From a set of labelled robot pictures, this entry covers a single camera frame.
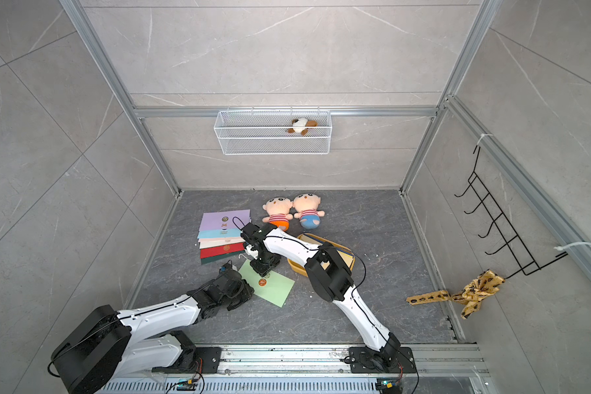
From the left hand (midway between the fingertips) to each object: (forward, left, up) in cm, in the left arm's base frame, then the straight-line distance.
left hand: (257, 287), depth 88 cm
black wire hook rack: (-7, -72, +31) cm, 79 cm away
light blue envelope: (+25, +18, -1) cm, 31 cm away
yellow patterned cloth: (-10, -67, +22) cm, 71 cm away
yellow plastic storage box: (+17, -21, +5) cm, 27 cm away
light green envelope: (0, -6, -1) cm, 6 cm away
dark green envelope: (+12, +21, -1) cm, 24 cm away
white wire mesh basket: (+55, -7, +29) cm, 62 cm away
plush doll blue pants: (+33, -19, +6) cm, 39 cm away
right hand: (+7, -3, -1) cm, 8 cm away
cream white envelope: (+20, +24, -1) cm, 31 cm away
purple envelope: (+32, +17, 0) cm, 36 cm away
